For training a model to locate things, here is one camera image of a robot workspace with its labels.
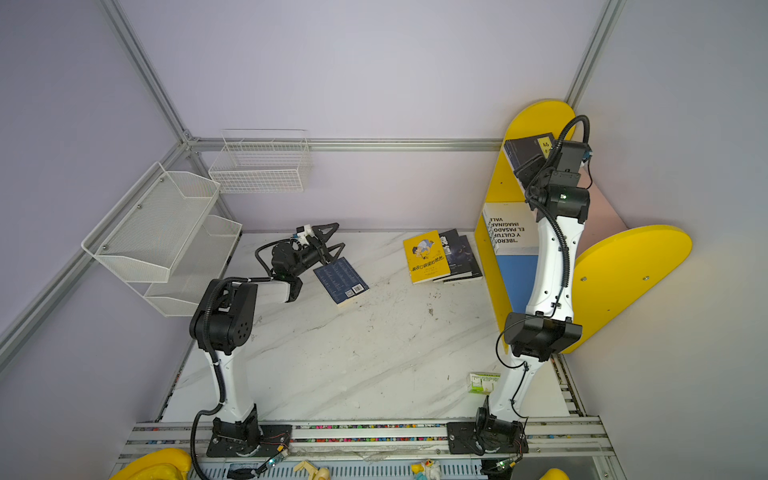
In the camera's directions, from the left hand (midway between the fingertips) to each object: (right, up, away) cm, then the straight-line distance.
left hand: (342, 233), depth 90 cm
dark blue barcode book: (-3, -16, +14) cm, 21 cm away
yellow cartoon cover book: (+28, -8, +19) cm, 35 cm away
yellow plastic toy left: (-37, -55, -23) cm, 71 cm away
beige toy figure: (-3, -58, -22) cm, 62 cm away
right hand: (+49, +15, -17) cm, 54 cm away
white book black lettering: (+56, +2, +7) cm, 56 cm away
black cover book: (+40, -8, +17) cm, 44 cm away
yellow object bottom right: (+53, -57, -24) cm, 81 cm away
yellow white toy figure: (+24, -57, -23) cm, 66 cm away
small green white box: (+40, -41, -12) cm, 58 cm away
